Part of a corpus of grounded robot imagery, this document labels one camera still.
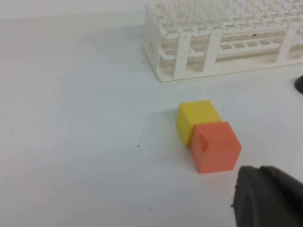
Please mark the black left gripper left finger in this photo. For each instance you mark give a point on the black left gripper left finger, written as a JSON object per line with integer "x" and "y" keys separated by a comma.
{"x": 258, "y": 203}

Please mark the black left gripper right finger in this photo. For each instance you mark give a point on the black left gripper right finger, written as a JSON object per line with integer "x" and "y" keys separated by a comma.
{"x": 290, "y": 188}

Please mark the clear glass test tube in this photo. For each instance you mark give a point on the clear glass test tube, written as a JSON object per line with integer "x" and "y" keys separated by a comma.
{"x": 219, "y": 9}

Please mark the white test tube rack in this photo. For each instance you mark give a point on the white test tube rack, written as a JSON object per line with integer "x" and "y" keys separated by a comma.
{"x": 255, "y": 34}

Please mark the clear test tube in rack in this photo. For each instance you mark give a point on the clear test tube in rack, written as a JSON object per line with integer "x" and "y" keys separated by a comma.
{"x": 204, "y": 9}
{"x": 188, "y": 12}
{"x": 173, "y": 12}

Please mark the orange cube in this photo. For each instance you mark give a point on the orange cube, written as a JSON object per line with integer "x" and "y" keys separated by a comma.
{"x": 215, "y": 147}

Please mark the black round-headed scoop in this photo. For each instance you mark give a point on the black round-headed scoop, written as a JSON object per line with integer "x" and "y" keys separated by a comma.
{"x": 298, "y": 84}

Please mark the yellow cube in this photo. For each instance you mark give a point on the yellow cube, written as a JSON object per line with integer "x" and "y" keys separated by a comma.
{"x": 192, "y": 113}

